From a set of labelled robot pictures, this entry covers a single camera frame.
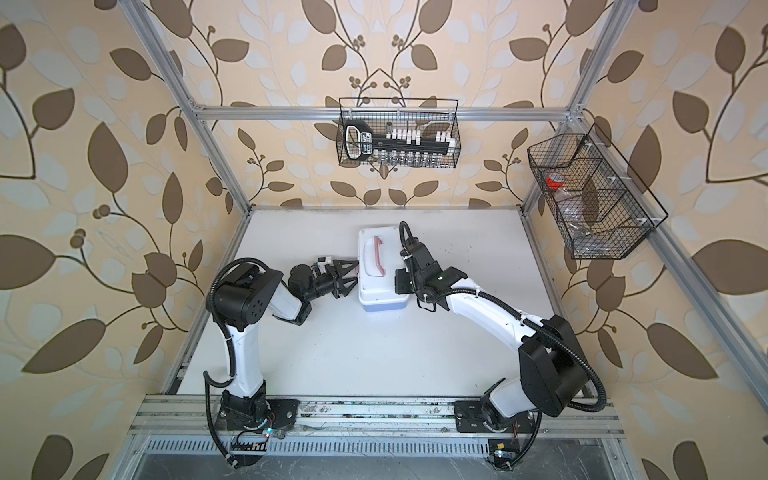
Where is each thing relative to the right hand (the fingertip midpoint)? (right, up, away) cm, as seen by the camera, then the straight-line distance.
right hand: (401, 280), depth 85 cm
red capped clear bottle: (+42, +28, -4) cm, 51 cm away
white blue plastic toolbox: (-7, +6, +3) cm, 9 cm away
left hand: (-12, +3, +7) cm, 14 cm away
